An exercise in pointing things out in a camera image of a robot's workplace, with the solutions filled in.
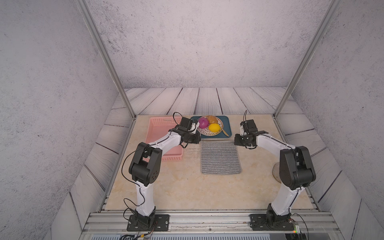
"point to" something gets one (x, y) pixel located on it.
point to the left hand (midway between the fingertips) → (202, 139)
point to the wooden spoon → (225, 132)
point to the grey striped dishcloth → (220, 157)
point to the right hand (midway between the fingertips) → (237, 139)
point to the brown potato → (212, 119)
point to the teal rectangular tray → (225, 120)
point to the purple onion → (204, 122)
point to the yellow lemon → (214, 127)
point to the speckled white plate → (207, 132)
